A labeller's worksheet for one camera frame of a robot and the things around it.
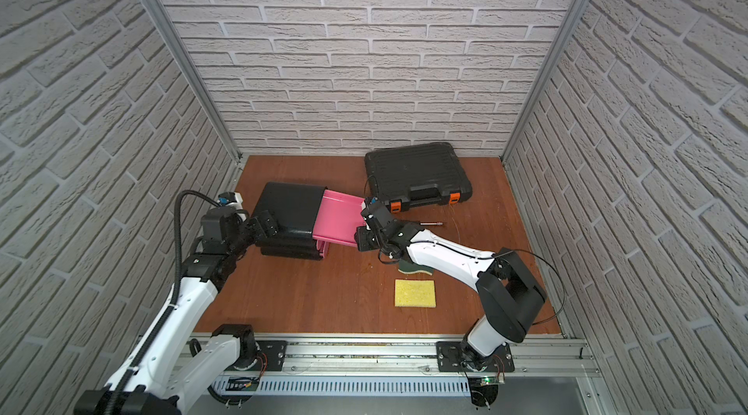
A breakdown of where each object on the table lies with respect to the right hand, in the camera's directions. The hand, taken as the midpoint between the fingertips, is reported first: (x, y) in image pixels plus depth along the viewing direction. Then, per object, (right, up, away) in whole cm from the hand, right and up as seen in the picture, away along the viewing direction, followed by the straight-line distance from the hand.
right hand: (363, 235), depth 85 cm
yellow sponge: (+16, -17, -2) cm, 23 cm away
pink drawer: (-8, +4, +3) cm, 10 cm away
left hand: (-27, +7, -6) cm, 29 cm away
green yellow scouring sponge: (+14, -10, +3) cm, 18 cm away
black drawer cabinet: (-20, +8, -2) cm, 22 cm away
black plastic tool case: (+14, +18, +22) cm, 32 cm away
